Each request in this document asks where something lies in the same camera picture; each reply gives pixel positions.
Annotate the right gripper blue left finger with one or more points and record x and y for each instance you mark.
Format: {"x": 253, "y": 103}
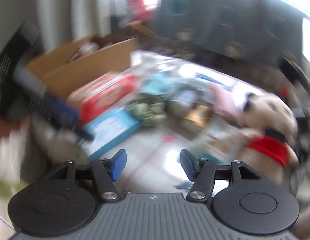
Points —
{"x": 105, "y": 172}

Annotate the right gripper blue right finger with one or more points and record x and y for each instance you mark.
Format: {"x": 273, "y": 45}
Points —
{"x": 202, "y": 173}

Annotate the teal pack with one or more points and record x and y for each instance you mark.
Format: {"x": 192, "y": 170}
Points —
{"x": 218, "y": 141}

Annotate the blue white tissue box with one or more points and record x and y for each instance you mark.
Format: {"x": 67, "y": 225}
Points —
{"x": 108, "y": 130}

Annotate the pink mesh sponge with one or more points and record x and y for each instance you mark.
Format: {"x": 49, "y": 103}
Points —
{"x": 224, "y": 104}

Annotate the blue white diaper pack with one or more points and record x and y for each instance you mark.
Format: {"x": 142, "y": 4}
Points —
{"x": 201, "y": 84}

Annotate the checked plastic tablecloth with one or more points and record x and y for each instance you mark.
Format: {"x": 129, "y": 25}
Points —
{"x": 153, "y": 153}

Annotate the black-haired boy plush doll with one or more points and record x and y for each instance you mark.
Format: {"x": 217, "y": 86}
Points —
{"x": 268, "y": 130}

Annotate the pink wet wipes pack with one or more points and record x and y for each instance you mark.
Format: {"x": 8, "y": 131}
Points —
{"x": 94, "y": 98}

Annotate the brown cardboard box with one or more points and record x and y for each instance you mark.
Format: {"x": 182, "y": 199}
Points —
{"x": 62, "y": 76}

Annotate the blue dotted hanging blanket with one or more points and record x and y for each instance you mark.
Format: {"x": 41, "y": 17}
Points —
{"x": 250, "y": 30}

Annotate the grey curtain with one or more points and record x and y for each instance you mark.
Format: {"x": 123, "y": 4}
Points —
{"x": 62, "y": 21}

